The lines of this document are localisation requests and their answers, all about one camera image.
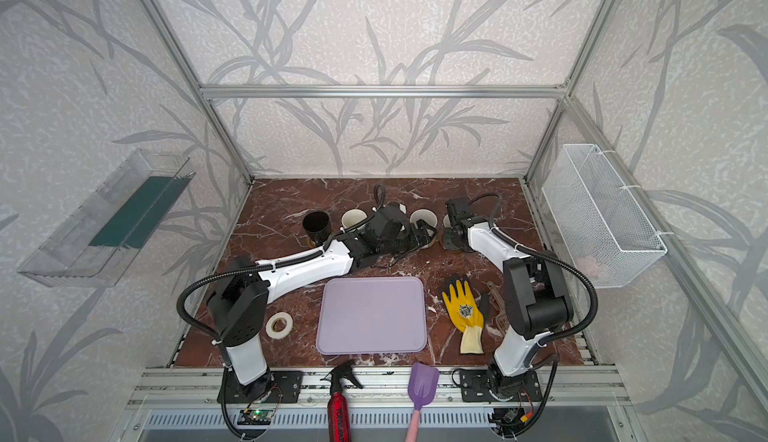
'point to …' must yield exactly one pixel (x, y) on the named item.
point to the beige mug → (390, 209)
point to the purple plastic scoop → (422, 388)
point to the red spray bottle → (338, 412)
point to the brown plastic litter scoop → (498, 319)
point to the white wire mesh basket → (604, 231)
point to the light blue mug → (352, 217)
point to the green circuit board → (255, 417)
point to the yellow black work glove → (467, 312)
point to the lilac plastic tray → (380, 315)
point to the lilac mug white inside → (446, 221)
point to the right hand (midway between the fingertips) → (457, 232)
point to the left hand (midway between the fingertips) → (435, 230)
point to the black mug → (317, 225)
